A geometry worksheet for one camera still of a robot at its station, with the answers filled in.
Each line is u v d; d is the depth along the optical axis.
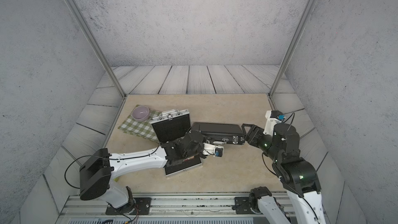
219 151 0.64
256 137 0.52
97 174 0.42
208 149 0.66
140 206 0.73
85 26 0.84
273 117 0.52
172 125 0.85
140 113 1.07
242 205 0.72
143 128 1.02
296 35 0.87
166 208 0.73
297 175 0.38
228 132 0.87
